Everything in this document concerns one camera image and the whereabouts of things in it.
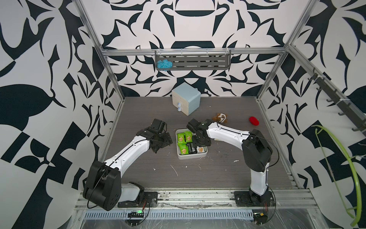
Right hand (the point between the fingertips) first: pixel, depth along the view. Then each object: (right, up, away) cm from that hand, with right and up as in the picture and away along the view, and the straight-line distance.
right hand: (196, 143), depth 90 cm
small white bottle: (-11, +23, +15) cm, 30 cm away
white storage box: (-3, -7, -5) cm, 9 cm away
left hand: (-19, +3, -4) cm, 19 cm away
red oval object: (+44, +13, +15) cm, 48 cm away
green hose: (+53, -19, -39) cm, 69 cm away
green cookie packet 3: (-4, +3, +3) cm, 6 cm away
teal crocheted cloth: (-20, +50, +1) cm, 53 cm away
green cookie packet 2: (-8, -3, -1) cm, 8 cm away
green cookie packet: (-9, +2, +3) cm, 10 cm away
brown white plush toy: (+19, +15, +15) cm, 29 cm away
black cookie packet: (-2, -4, -1) cm, 5 cm away
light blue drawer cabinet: (-4, +30, +9) cm, 31 cm away
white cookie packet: (+3, -4, -1) cm, 5 cm away
